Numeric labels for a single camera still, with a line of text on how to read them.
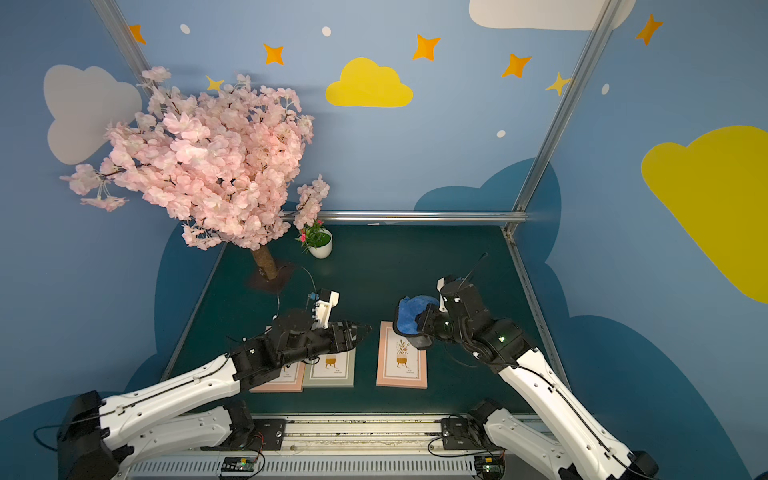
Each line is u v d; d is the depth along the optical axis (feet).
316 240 3.40
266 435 2.42
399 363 2.83
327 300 2.21
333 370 2.77
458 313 1.71
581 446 1.28
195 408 1.63
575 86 2.67
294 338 1.77
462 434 2.45
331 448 2.44
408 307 2.41
